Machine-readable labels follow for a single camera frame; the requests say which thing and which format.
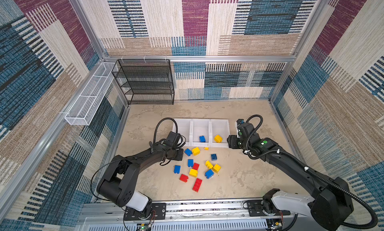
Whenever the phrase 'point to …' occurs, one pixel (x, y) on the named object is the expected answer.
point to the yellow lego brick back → (196, 151)
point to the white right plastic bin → (219, 131)
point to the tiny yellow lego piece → (206, 148)
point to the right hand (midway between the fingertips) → (233, 141)
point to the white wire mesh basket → (82, 112)
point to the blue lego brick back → (188, 152)
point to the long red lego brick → (197, 185)
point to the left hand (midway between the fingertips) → (180, 152)
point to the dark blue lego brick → (214, 157)
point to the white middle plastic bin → (200, 127)
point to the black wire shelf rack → (146, 81)
